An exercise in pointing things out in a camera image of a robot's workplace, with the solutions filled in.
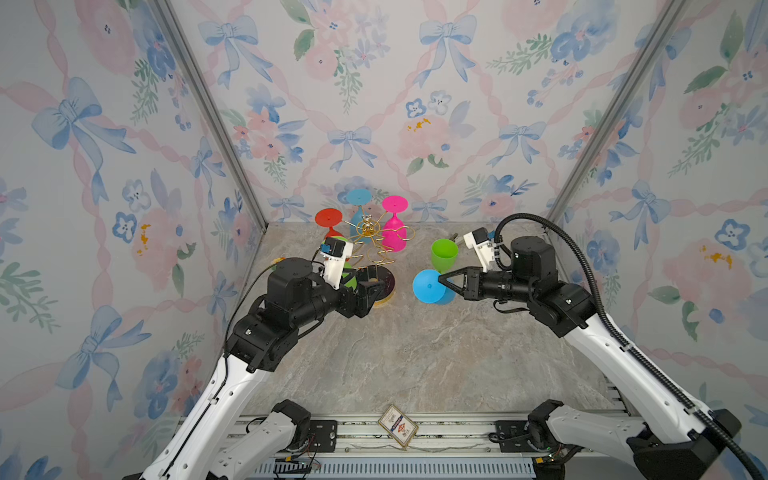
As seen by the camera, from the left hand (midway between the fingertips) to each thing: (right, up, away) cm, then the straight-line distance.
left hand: (369, 276), depth 63 cm
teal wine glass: (-5, +21, +23) cm, 32 cm away
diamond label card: (+6, -37, +12) cm, 40 cm away
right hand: (+15, 0, +3) cm, 16 cm away
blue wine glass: (+13, -3, +4) cm, 14 cm away
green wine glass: (+21, +5, +30) cm, 37 cm away
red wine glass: (-12, +15, +19) cm, 27 cm away
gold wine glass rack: (0, +8, +21) cm, 23 cm away
